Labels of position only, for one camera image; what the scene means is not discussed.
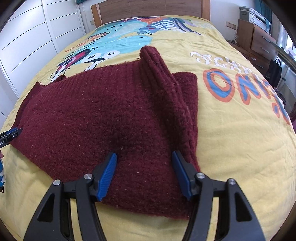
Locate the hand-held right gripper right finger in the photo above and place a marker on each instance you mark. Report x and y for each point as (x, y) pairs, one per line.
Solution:
(181, 173)

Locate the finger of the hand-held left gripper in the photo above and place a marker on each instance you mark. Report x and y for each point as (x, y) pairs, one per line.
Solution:
(9, 136)

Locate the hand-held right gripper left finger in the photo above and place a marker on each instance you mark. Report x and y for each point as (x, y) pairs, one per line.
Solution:
(107, 176)

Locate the dark red knitted sweater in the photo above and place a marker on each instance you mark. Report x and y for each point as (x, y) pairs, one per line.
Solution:
(81, 115)

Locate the bed with yellow printed cover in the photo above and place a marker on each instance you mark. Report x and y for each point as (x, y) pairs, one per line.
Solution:
(231, 150)

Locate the white wardrobe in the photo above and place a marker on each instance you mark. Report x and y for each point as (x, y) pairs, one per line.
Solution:
(34, 30)

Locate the low wooden nightstand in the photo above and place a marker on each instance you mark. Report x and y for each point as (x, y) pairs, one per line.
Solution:
(256, 61)

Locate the black bag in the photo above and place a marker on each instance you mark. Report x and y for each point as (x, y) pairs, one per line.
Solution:
(274, 73)

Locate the teal curtain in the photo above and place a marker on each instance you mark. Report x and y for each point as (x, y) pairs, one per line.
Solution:
(83, 1)
(263, 9)

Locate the wooden dresser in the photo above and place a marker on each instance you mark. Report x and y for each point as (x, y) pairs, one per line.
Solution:
(256, 39)

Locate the glass desk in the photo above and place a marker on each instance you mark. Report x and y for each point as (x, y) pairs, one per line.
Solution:
(285, 52)

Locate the wooden bed headboard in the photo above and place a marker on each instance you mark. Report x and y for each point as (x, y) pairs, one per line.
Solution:
(150, 8)

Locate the white printer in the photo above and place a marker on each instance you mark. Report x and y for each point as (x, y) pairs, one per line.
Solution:
(252, 17)

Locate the wall outlet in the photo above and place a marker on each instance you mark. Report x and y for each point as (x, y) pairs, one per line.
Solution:
(230, 25)

